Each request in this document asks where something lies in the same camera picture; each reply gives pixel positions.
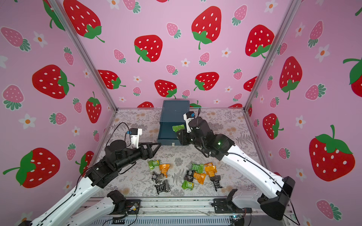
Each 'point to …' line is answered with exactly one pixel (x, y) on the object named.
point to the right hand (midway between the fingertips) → (181, 131)
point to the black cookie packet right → (216, 180)
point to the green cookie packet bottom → (186, 184)
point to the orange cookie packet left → (164, 168)
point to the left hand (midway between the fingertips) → (157, 143)
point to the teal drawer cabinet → (173, 113)
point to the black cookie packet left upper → (158, 178)
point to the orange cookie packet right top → (210, 169)
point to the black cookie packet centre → (189, 176)
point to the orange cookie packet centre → (200, 177)
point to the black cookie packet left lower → (164, 187)
